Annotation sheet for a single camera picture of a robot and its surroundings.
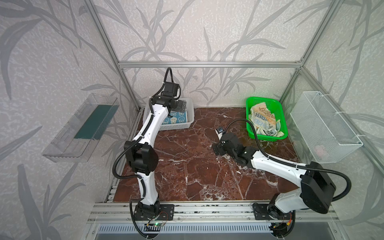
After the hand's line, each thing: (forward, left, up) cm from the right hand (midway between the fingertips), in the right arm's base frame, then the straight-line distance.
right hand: (220, 136), depth 86 cm
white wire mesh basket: (-13, -44, +19) cm, 49 cm away
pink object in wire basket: (-12, -49, +5) cm, 51 cm away
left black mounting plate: (-37, +32, -4) cm, 49 cm away
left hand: (+18, +26, +12) cm, 34 cm away
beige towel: (+19, -34, -11) cm, 41 cm away
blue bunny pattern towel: (+26, +29, -13) cm, 41 cm away
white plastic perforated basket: (+28, +20, -6) cm, 35 cm away
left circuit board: (-41, +33, -14) cm, 55 cm away
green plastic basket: (+34, -47, -12) cm, 60 cm away
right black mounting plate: (-36, -18, -14) cm, 43 cm away
